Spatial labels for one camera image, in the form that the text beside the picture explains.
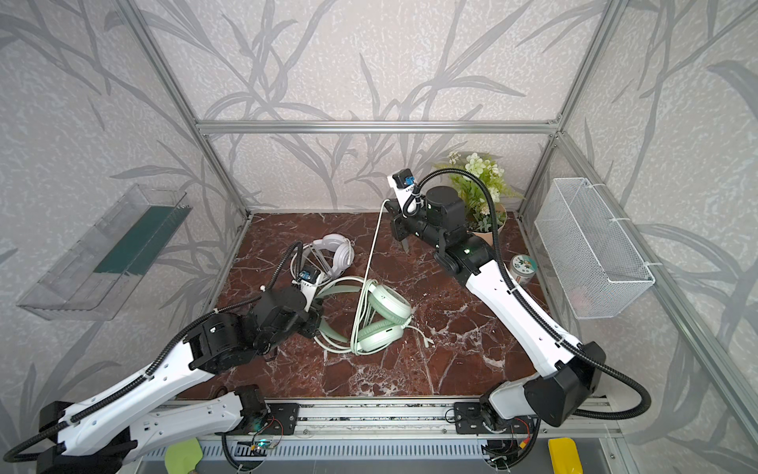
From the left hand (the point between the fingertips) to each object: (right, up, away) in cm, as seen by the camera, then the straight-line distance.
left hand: (328, 297), depth 69 cm
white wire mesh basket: (+58, +9, -7) cm, 59 cm away
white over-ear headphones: (-2, +10, +27) cm, 29 cm away
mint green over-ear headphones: (+15, -1, -9) cm, 18 cm away
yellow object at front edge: (+56, -37, -1) cm, 67 cm away
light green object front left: (-34, -37, -1) cm, 50 cm away
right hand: (+15, +25, -1) cm, 29 cm away
